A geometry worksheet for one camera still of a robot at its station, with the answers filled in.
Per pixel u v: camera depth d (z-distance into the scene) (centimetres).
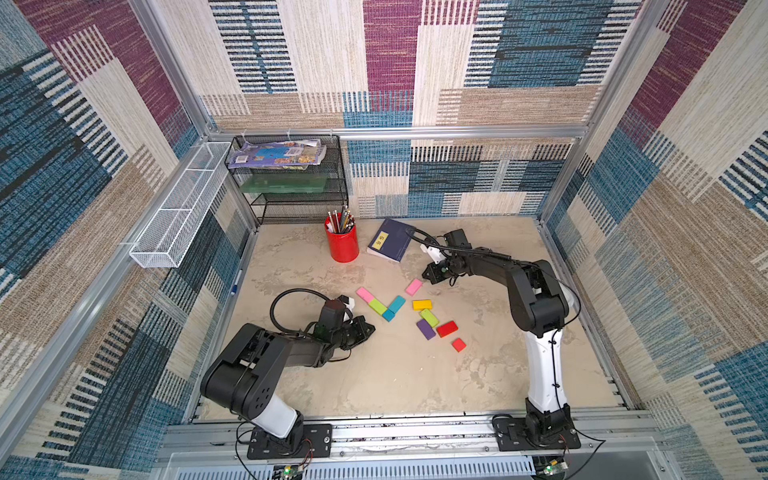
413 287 101
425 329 92
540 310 58
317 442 73
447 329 92
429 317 94
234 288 107
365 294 99
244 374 45
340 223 102
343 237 101
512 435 73
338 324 76
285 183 107
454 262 84
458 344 89
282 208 119
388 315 94
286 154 83
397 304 97
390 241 113
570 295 102
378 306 96
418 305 97
